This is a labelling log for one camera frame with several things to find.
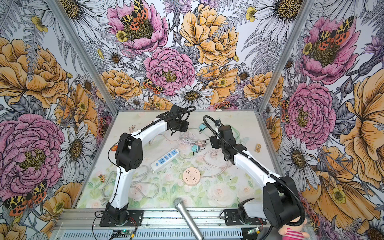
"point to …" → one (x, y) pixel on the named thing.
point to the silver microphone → (180, 207)
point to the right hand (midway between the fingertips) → (219, 139)
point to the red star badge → (114, 149)
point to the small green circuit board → (125, 231)
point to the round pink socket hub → (191, 176)
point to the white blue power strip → (163, 160)
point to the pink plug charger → (200, 144)
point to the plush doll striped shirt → (289, 232)
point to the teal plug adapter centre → (195, 148)
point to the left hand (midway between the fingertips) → (185, 130)
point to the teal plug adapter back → (202, 126)
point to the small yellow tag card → (258, 148)
